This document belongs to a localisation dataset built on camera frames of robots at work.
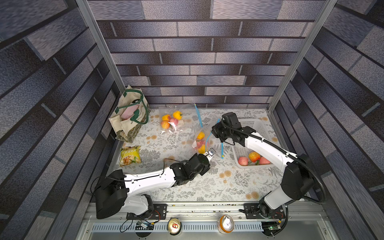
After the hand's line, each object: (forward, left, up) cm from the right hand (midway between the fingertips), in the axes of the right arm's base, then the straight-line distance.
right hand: (208, 128), depth 85 cm
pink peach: (-3, +5, -10) cm, 12 cm away
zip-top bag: (-4, -11, -20) cm, 23 cm away
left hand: (-16, +1, -5) cm, 17 cm away
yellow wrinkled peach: (+12, +30, -12) cm, 34 cm away
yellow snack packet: (-11, +48, -13) cm, 51 cm away
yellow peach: (+19, +30, -12) cm, 38 cm away
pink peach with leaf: (+17, +24, -13) cm, 32 cm away
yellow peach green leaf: (+21, +22, -12) cm, 33 cm away
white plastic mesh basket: (+12, -37, -12) cm, 41 cm away
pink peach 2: (-14, -21, -13) cm, 28 cm away
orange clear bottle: (-45, -6, -8) cm, 46 cm away
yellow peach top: (+3, +4, -12) cm, 13 cm away
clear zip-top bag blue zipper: (+22, +12, -18) cm, 31 cm away
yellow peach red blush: (-11, +4, -6) cm, 13 cm away
